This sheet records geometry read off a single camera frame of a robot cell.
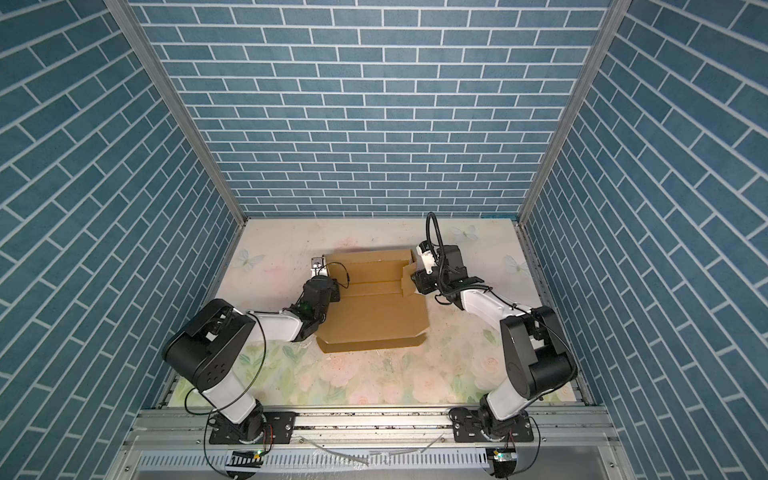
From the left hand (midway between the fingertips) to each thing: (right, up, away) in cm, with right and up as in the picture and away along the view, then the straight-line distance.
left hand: (331, 276), depth 95 cm
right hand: (+28, +2, -2) cm, 28 cm away
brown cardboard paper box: (+15, -10, +1) cm, 18 cm away
